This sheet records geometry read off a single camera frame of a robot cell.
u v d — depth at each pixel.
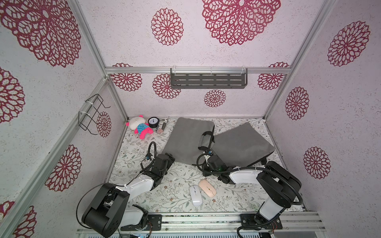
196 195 0.81
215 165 0.72
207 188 0.83
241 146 1.00
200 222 0.75
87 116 0.75
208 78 0.96
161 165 0.67
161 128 1.10
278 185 0.46
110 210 0.42
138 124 1.08
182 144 1.03
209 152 0.83
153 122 1.15
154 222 0.74
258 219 0.66
